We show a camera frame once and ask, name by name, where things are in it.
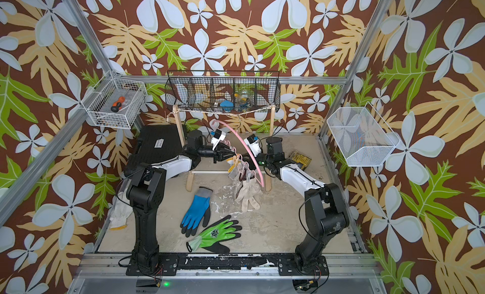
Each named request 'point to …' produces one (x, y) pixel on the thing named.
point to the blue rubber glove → (198, 210)
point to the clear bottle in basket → (244, 100)
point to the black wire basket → (223, 90)
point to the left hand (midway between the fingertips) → (236, 150)
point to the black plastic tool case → (156, 143)
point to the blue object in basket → (227, 106)
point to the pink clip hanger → (213, 122)
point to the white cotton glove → (251, 183)
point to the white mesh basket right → (364, 137)
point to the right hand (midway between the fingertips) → (241, 156)
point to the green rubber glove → (215, 236)
